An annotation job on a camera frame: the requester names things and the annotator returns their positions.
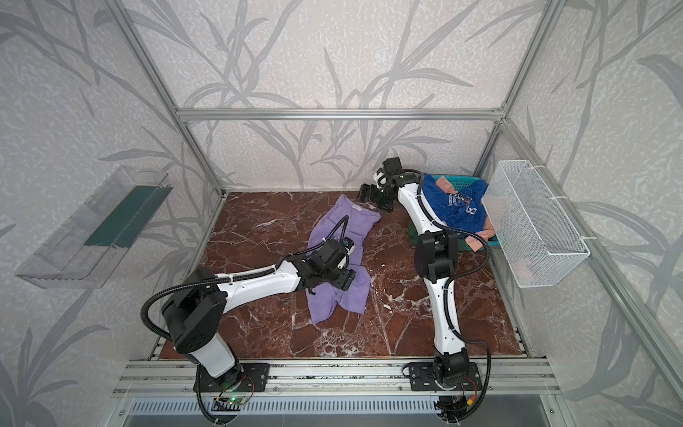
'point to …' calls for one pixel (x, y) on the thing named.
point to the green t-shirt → (413, 232)
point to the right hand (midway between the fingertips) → (366, 194)
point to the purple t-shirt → (347, 217)
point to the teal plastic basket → (463, 182)
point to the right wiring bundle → (453, 408)
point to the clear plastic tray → (92, 243)
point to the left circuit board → (233, 400)
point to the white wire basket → (538, 246)
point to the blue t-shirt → (462, 211)
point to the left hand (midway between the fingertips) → (349, 264)
